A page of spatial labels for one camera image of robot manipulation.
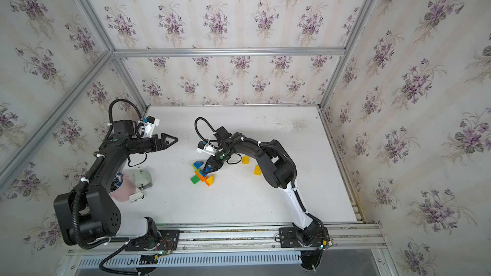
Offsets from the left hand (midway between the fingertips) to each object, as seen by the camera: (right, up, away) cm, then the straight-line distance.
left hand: (171, 142), depth 82 cm
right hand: (+16, -14, +6) cm, 22 cm away
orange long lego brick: (+13, -17, +4) cm, 22 cm away
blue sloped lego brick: (+11, -11, +3) cm, 16 cm away
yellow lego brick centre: (+38, -15, +8) cm, 42 cm away
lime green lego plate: (+11, -13, +4) cm, 18 cm away
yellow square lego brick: (+33, -10, +11) cm, 36 cm away
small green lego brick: (+10, -17, +4) cm, 20 cm away
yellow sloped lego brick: (+17, -18, +4) cm, 25 cm away
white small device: (-12, -17, 0) cm, 21 cm away
